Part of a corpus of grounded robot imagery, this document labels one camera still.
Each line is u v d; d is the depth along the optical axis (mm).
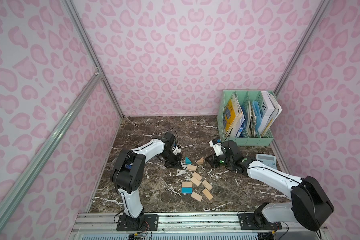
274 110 881
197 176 882
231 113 979
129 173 490
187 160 933
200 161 927
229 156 659
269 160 932
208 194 815
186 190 830
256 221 656
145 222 720
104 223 752
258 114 878
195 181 862
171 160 810
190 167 908
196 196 806
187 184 844
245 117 856
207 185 851
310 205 406
